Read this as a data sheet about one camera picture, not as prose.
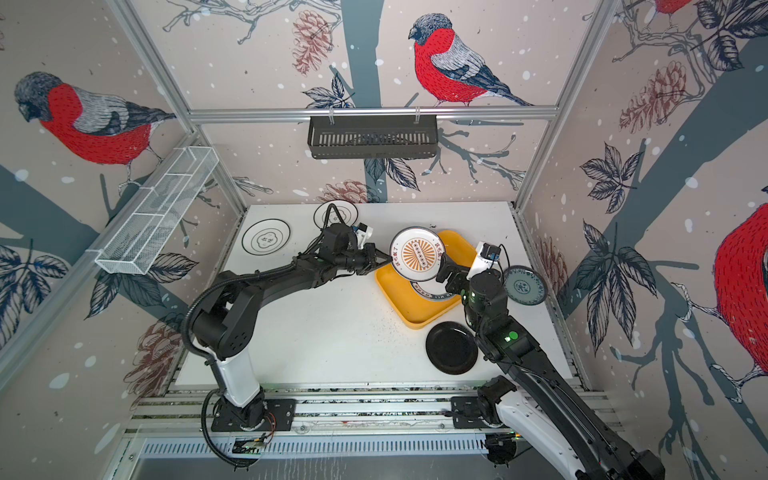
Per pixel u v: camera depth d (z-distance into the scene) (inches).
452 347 33.7
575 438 16.8
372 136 41.9
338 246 29.3
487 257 23.9
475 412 29.1
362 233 33.7
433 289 36.2
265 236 44.1
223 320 19.2
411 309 36.1
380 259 33.3
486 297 20.1
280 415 28.8
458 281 25.4
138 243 28.1
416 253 35.5
